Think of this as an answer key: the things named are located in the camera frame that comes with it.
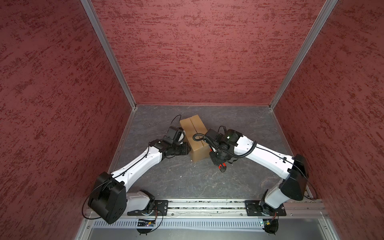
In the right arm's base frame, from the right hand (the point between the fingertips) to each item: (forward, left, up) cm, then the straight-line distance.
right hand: (217, 164), depth 75 cm
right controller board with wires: (-26, -24, -14) cm, 38 cm away
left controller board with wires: (-22, +38, -16) cm, 47 cm away
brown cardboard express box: (+7, +10, +2) cm, 12 cm away
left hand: (+9, +15, -3) cm, 18 cm away
